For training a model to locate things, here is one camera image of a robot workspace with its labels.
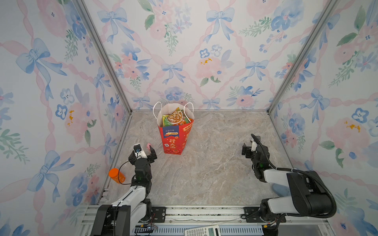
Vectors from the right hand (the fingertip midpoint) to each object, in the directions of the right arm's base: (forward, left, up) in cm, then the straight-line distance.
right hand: (253, 143), depth 92 cm
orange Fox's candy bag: (+8, +39, +13) cm, 42 cm away
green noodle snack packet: (+7, +47, +15) cm, 49 cm away
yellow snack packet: (+9, +55, +14) cm, 57 cm away
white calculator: (-45, +31, -6) cm, 55 cm away
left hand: (-7, +66, +6) cm, 67 cm away
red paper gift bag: (-3, +48, +10) cm, 49 cm away
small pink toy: (+3, +68, -8) cm, 69 cm away
